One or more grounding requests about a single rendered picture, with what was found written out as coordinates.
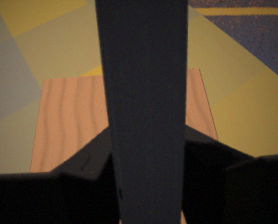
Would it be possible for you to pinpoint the wooden board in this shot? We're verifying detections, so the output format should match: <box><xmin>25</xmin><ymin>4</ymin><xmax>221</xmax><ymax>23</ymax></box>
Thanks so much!
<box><xmin>29</xmin><ymin>68</ymin><xmax>219</xmax><ymax>173</ymax></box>

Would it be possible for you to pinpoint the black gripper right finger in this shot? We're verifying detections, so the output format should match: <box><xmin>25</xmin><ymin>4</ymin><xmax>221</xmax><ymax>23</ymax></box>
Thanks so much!
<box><xmin>182</xmin><ymin>125</ymin><xmax>278</xmax><ymax>224</ymax></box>

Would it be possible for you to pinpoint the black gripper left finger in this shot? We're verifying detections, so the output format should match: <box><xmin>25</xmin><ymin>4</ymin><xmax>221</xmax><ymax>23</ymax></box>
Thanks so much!
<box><xmin>0</xmin><ymin>126</ymin><xmax>121</xmax><ymax>224</ymax></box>

